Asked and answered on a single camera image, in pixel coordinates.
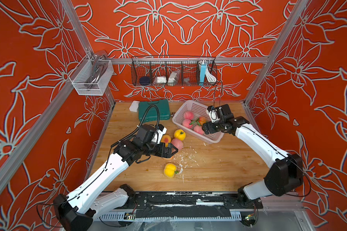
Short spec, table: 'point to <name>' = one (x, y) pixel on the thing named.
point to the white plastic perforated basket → (199, 108)
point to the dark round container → (144, 80)
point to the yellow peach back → (180, 134)
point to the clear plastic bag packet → (173, 76)
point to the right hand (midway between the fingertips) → (206, 124)
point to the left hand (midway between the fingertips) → (170, 147)
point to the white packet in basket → (161, 80)
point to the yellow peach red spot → (166, 139)
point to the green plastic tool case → (152, 113)
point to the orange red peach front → (202, 120)
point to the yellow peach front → (169, 169)
